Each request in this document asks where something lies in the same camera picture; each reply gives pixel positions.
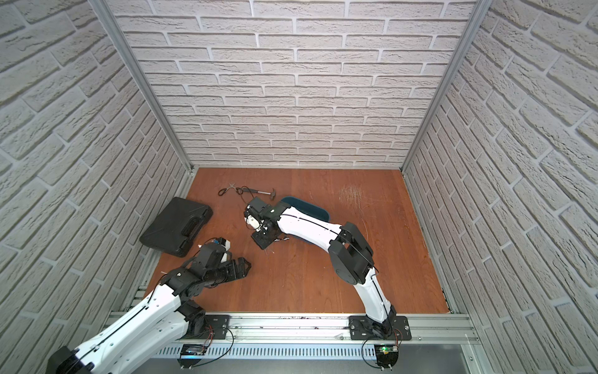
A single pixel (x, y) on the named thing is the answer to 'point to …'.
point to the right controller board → (386, 354)
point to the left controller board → (191, 355)
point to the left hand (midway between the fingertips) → (244, 264)
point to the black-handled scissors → (223, 191)
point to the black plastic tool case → (177, 226)
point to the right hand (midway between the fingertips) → (266, 238)
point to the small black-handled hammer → (272, 193)
